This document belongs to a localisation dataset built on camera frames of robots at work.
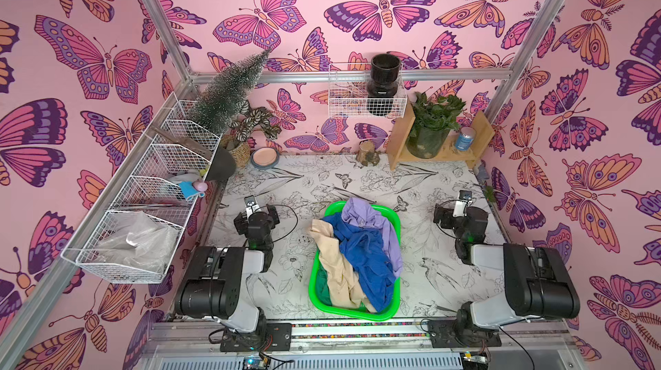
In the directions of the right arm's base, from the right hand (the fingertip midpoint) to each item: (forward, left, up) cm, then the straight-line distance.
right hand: (448, 204), depth 93 cm
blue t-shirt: (-22, +31, +7) cm, 39 cm away
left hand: (-3, +69, +1) cm, 69 cm away
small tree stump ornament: (+28, +28, -3) cm, 40 cm away
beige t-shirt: (-29, +38, -1) cm, 48 cm away
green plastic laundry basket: (-36, +24, +1) cm, 43 cm away
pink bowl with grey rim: (+30, +75, -7) cm, 81 cm away
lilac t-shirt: (-7, +32, +3) cm, 32 cm away
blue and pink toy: (-14, +78, +25) cm, 83 cm away
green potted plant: (+24, +5, +19) cm, 31 cm away
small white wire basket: (+36, +37, +22) cm, 56 cm away
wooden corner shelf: (+24, +16, +3) cm, 29 cm away
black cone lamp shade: (+19, +90, -2) cm, 92 cm away
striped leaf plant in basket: (+19, +79, +13) cm, 82 cm away
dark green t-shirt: (-30, +44, 0) cm, 53 cm away
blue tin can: (+30, -13, +5) cm, 33 cm away
